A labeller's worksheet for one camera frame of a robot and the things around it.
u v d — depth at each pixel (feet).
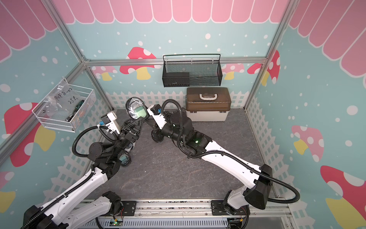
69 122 2.08
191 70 3.09
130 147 1.93
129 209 2.45
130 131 1.73
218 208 2.49
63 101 2.28
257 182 1.30
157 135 1.79
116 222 2.37
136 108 1.89
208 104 3.09
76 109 2.42
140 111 1.88
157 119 1.70
